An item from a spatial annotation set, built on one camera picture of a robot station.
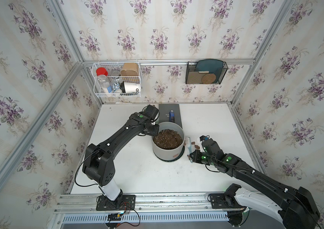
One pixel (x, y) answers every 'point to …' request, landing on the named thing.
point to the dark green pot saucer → (179, 157)
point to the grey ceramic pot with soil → (168, 144)
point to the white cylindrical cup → (130, 87)
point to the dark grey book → (164, 109)
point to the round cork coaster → (208, 78)
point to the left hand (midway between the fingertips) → (156, 132)
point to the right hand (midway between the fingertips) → (190, 155)
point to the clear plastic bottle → (103, 83)
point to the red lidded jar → (101, 71)
